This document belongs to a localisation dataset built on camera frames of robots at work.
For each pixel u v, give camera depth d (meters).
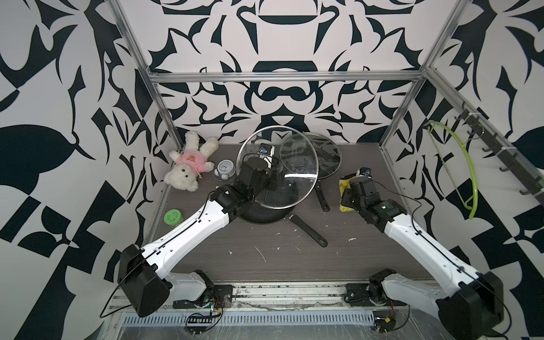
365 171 0.71
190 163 1.02
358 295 0.74
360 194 0.62
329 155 0.94
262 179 0.61
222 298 0.74
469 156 0.70
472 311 0.38
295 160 1.05
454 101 0.76
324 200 0.88
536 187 0.50
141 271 0.38
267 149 0.62
